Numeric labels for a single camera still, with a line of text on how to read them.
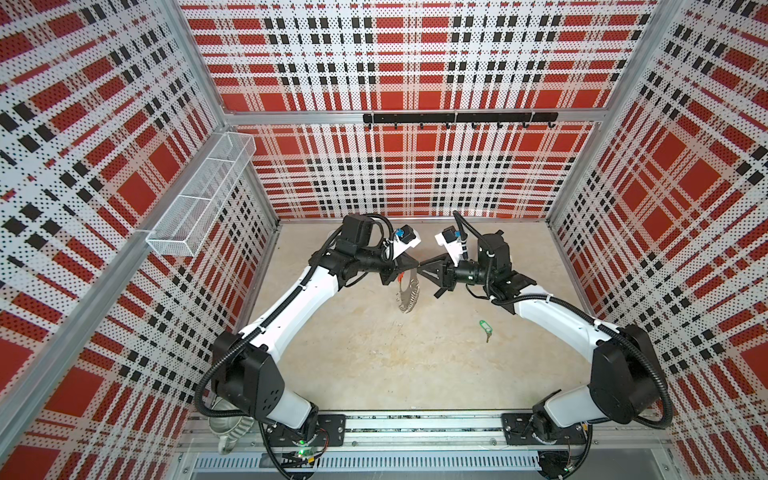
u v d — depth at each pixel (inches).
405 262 27.9
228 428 27.0
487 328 36.1
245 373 16.3
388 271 26.2
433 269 29.5
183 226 35.8
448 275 27.0
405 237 25.0
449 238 26.9
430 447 28.2
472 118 34.9
